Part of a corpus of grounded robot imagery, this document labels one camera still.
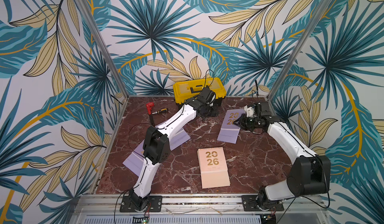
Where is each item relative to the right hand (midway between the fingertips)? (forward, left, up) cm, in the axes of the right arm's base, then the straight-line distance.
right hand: (235, 122), depth 86 cm
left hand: (+4, +9, +2) cm, 11 cm away
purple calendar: (-2, +33, -15) cm, 36 cm away
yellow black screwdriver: (+20, +46, -13) cm, 51 cm away
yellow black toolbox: (+25, +30, +2) cm, 39 cm away
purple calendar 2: (-3, +3, -5) cm, 7 cm away
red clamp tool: (+26, +56, -14) cm, 63 cm away
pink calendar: (-24, +13, -14) cm, 31 cm away
